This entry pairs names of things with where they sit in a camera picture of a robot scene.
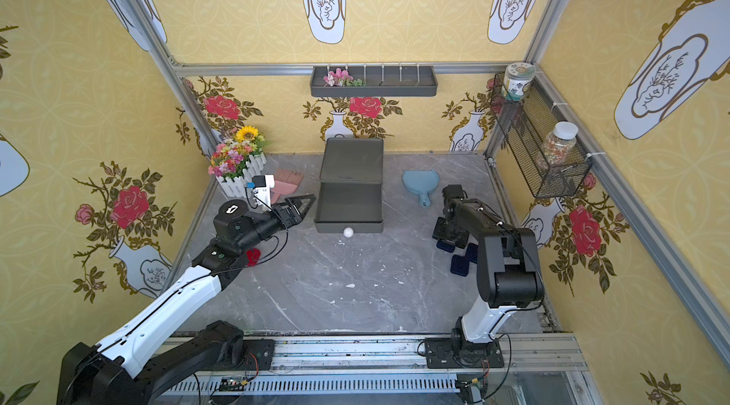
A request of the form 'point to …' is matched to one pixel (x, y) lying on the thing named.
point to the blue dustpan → (422, 183)
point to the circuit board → (234, 384)
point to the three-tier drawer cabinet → (352, 167)
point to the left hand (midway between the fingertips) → (300, 197)
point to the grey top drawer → (350, 206)
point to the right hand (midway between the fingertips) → (451, 237)
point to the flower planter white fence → (237, 160)
